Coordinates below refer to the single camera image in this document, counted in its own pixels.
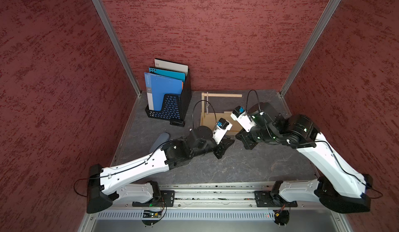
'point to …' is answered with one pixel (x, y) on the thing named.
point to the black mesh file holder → (176, 106)
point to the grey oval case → (161, 138)
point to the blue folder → (157, 86)
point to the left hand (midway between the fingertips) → (229, 142)
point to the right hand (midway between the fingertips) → (238, 140)
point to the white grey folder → (171, 65)
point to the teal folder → (168, 74)
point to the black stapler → (177, 123)
